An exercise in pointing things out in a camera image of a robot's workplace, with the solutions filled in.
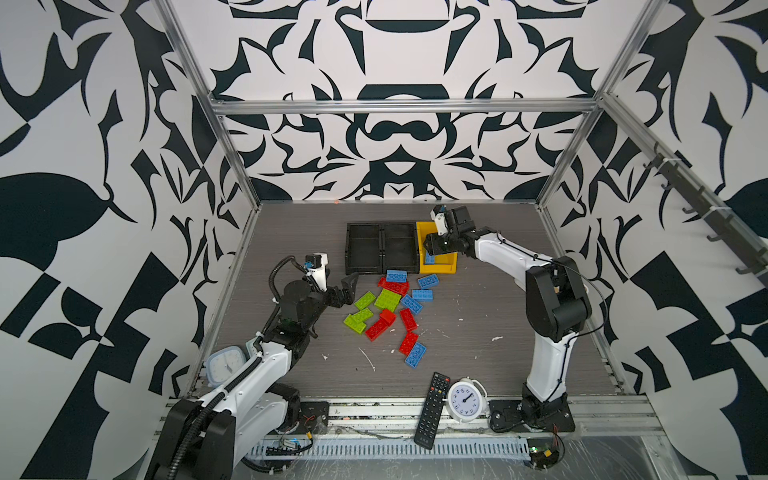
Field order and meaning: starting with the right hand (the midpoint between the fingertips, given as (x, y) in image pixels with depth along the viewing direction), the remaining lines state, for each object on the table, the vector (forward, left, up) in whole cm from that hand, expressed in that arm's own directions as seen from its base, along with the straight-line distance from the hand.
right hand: (432, 238), depth 97 cm
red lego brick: (-24, +9, -8) cm, 26 cm away
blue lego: (-10, +11, -7) cm, 16 cm away
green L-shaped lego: (-24, +24, -8) cm, 35 cm away
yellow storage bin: (-4, -5, -9) cm, 11 cm away
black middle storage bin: (+3, +10, -9) cm, 14 cm away
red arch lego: (-13, +10, -9) cm, 19 cm away
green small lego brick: (-17, +22, -9) cm, 29 cm away
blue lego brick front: (-33, +7, -12) cm, 36 cm away
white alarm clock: (-45, -5, -7) cm, 46 cm away
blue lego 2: (-3, 0, -8) cm, 9 cm away
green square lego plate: (-17, +15, -9) cm, 24 cm away
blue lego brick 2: (-16, +4, -9) cm, 18 cm away
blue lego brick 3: (-18, +7, -10) cm, 22 cm away
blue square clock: (-36, +58, -5) cm, 69 cm away
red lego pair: (-23, +15, -8) cm, 29 cm away
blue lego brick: (-11, +2, -8) cm, 14 cm away
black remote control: (-47, +4, -9) cm, 48 cm away
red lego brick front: (-31, +9, -9) cm, 33 cm away
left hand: (-16, +27, +8) cm, 32 cm away
